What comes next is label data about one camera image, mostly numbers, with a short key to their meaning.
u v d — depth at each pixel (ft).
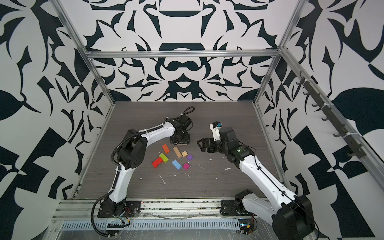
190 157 2.99
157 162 2.91
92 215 2.25
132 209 2.42
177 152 3.06
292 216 1.26
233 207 2.44
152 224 2.34
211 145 2.27
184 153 3.01
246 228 2.34
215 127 2.33
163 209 2.49
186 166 2.88
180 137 2.77
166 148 3.09
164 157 2.99
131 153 1.81
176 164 2.93
